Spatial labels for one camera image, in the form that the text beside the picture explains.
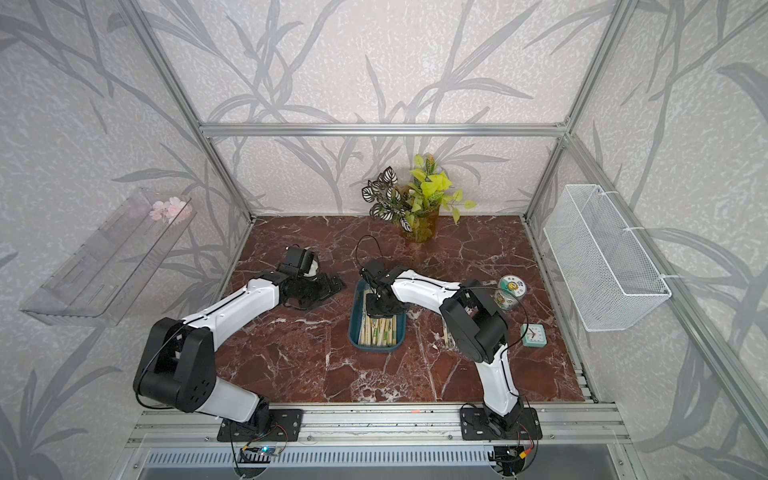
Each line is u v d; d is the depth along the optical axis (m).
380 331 0.89
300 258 0.72
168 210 0.77
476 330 0.51
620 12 0.71
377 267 0.76
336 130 1.28
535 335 0.87
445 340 0.88
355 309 0.91
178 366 0.43
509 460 0.70
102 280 0.66
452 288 0.55
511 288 0.90
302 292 0.74
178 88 0.83
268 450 0.71
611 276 0.60
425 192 0.97
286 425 0.74
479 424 0.74
